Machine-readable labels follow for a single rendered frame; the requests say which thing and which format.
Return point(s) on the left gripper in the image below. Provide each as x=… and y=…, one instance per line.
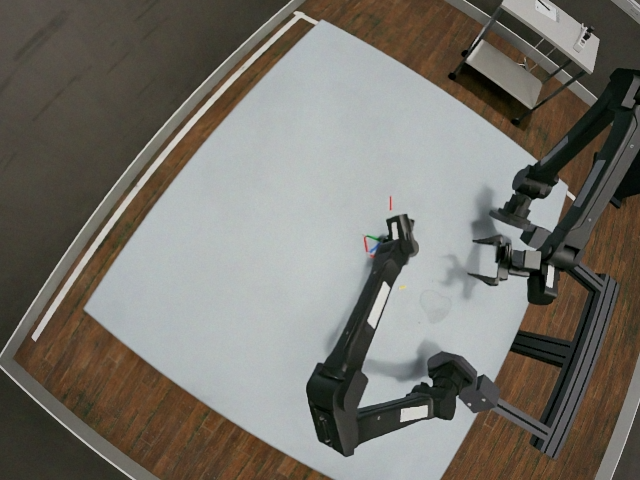
x=386, y=240

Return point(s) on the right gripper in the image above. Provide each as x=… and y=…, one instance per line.
x=503, y=254

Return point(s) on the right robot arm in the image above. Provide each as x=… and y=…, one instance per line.
x=538, y=180

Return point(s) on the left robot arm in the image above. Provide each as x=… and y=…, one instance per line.
x=340, y=428

